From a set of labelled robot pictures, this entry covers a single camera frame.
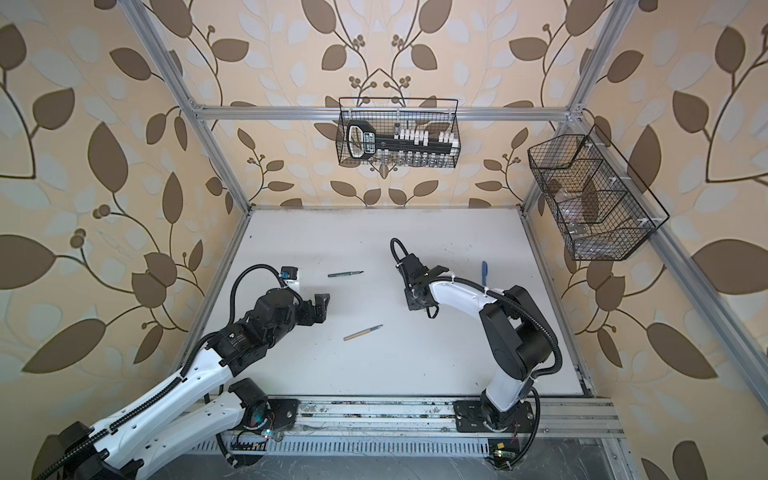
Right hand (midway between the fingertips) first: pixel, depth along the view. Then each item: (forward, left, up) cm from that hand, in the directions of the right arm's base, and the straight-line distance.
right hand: (422, 301), depth 92 cm
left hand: (-4, +29, +14) cm, 33 cm away
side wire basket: (+7, -44, +30) cm, 53 cm away
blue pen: (+12, -23, -3) cm, 26 cm away
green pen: (+13, +25, -3) cm, 29 cm away
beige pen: (-8, +19, -3) cm, 21 cm away
